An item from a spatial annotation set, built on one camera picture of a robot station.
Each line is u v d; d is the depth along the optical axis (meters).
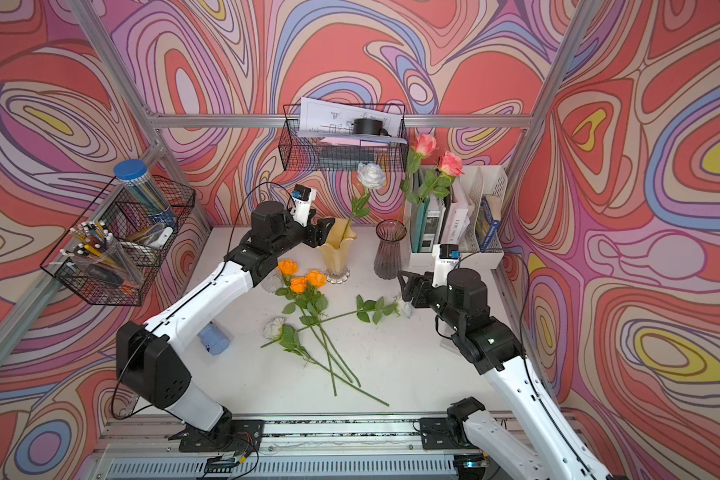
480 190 1.00
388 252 1.07
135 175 0.70
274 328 0.87
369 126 0.82
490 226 0.98
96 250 0.59
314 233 0.69
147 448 0.72
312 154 1.01
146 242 0.74
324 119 0.86
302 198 0.65
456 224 0.93
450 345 0.88
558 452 0.39
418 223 0.91
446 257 0.58
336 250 0.86
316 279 0.99
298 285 0.98
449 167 0.76
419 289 0.59
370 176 0.77
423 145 0.82
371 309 0.94
